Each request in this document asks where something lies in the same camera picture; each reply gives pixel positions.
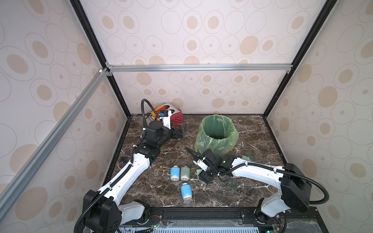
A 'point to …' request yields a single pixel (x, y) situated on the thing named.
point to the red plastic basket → (177, 119)
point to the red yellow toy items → (158, 111)
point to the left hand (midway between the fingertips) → (183, 122)
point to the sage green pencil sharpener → (185, 173)
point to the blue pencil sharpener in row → (175, 173)
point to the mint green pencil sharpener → (246, 158)
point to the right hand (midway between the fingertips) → (202, 177)
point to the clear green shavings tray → (231, 183)
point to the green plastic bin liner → (217, 133)
